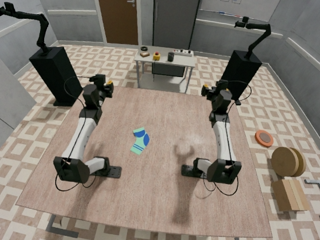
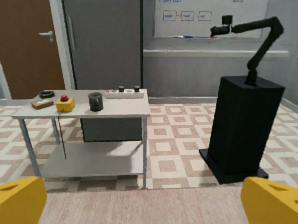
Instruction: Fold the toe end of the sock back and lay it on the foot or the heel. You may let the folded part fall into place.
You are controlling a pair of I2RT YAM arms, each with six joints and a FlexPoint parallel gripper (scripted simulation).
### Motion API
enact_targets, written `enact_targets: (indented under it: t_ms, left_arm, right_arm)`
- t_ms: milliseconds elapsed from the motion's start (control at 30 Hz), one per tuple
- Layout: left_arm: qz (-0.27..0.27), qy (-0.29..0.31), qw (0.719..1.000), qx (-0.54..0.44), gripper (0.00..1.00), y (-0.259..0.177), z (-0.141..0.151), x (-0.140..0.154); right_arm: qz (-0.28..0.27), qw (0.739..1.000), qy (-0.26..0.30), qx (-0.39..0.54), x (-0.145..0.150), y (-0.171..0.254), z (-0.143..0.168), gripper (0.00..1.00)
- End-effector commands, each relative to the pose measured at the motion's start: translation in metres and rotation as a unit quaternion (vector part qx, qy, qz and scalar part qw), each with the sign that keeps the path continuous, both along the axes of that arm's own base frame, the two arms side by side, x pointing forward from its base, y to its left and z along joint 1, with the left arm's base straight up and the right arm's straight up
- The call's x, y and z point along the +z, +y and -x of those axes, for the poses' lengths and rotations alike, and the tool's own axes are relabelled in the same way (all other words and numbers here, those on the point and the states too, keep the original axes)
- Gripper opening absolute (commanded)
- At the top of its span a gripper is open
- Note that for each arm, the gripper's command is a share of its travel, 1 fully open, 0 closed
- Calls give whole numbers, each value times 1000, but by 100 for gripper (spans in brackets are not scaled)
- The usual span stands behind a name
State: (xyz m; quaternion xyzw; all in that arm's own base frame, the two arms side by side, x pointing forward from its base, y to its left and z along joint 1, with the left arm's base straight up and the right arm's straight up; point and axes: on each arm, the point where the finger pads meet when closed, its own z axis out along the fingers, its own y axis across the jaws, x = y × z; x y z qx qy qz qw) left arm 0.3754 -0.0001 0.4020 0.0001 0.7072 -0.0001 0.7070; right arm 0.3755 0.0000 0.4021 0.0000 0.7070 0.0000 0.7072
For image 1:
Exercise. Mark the mint green sock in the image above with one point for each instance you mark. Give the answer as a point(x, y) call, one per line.
point(142, 140)

